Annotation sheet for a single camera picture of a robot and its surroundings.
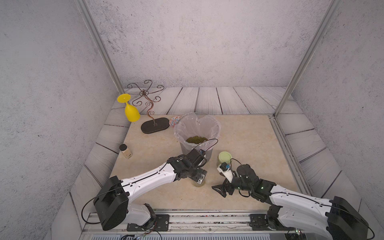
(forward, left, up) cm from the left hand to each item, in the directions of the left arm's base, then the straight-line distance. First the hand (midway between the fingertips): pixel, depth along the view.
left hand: (201, 173), depth 80 cm
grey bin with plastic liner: (+26, +2, +4) cm, 27 cm away
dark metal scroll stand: (+43, +31, -8) cm, 54 cm away
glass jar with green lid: (+10, -14, 0) cm, 17 cm away
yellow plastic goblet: (+34, +42, +12) cm, 55 cm away
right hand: (-4, -8, -1) cm, 9 cm away
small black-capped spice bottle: (+17, +46, -1) cm, 49 cm away
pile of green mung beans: (+25, +2, -3) cm, 25 cm away
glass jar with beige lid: (-7, +3, +6) cm, 10 cm away
